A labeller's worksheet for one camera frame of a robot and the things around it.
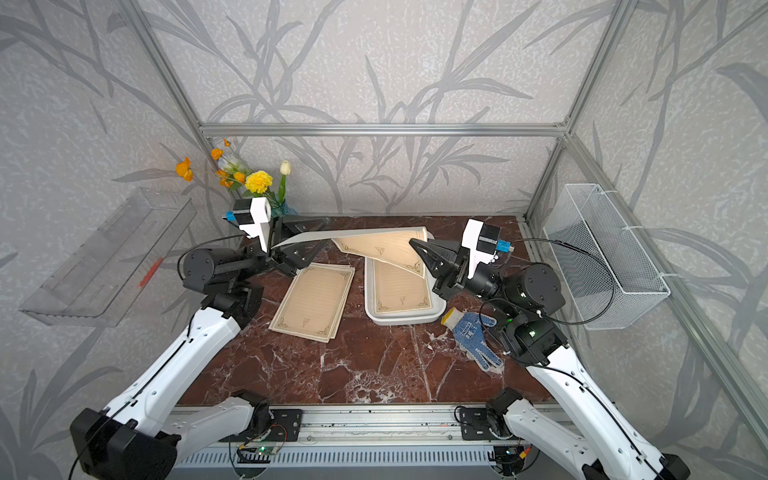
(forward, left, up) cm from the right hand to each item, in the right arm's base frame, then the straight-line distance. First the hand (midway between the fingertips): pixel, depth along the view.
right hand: (413, 241), depth 48 cm
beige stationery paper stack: (+20, +4, -50) cm, 54 cm away
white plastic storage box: (+9, +3, -47) cm, 48 cm away
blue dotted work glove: (+5, -18, -49) cm, 53 cm away
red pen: (+6, +58, -17) cm, 61 cm away
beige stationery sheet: (+14, +31, -47) cm, 58 cm away
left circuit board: (-24, +35, -49) cm, 65 cm away
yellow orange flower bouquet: (+38, +46, -18) cm, 63 cm away
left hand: (+1, +14, -1) cm, 15 cm away
